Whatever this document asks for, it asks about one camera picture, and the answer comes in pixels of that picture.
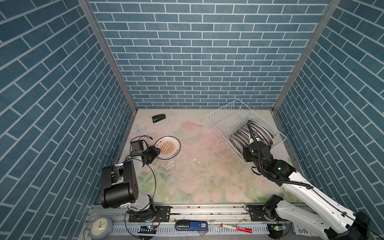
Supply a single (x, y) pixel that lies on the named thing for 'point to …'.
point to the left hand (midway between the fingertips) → (158, 150)
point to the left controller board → (147, 229)
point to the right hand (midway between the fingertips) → (248, 144)
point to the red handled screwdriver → (239, 229)
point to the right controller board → (275, 230)
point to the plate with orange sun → (170, 147)
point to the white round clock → (101, 227)
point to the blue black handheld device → (191, 225)
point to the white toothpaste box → (297, 229)
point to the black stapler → (157, 118)
